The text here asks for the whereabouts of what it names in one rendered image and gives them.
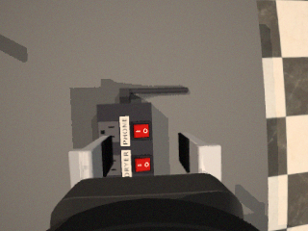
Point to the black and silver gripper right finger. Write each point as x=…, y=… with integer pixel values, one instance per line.
x=197, y=156

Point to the dark grey power strip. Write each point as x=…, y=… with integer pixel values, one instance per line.
x=130, y=125

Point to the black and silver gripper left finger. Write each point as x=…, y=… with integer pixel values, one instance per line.
x=93, y=161

